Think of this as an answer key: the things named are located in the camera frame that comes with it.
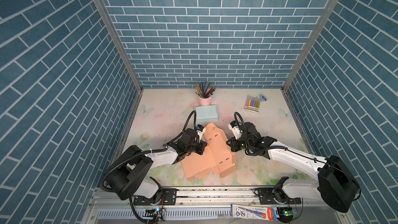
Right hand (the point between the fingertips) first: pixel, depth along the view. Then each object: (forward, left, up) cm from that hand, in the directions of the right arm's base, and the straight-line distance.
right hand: (225, 141), depth 84 cm
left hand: (0, +10, -5) cm, 11 cm away
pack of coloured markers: (+35, -20, -8) cm, 41 cm away
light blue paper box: (+21, +12, -5) cm, 25 cm away
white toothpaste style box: (-30, -14, -8) cm, 34 cm away
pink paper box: (-5, +3, -7) cm, 10 cm away
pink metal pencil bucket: (+28, +13, 0) cm, 31 cm away
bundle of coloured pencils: (+35, +15, +3) cm, 39 cm away
